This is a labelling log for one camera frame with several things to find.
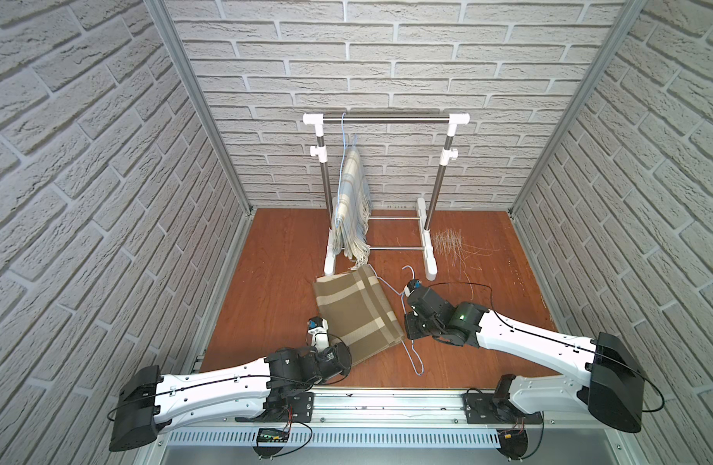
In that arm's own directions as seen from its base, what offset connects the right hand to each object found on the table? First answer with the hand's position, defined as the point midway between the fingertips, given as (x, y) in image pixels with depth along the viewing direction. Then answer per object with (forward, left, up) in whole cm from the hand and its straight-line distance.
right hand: (400, 327), depth 79 cm
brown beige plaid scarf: (+8, +12, -5) cm, 15 cm away
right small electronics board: (-27, -26, -10) cm, 39 cm away
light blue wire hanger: (+41, +15, +24) cm, 50 cm away
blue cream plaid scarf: (+30, +12, +16) cm, 36 cm away
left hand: (-4, +15, -3) cm, 16 cm away
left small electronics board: (-22, +35, -10) cm, 43 cm away
